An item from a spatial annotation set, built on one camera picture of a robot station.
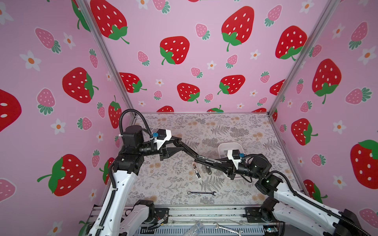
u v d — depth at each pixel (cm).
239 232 70
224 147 97
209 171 88
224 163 66
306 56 86
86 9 68
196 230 69
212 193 82
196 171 88
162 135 51
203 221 73
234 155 57
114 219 39
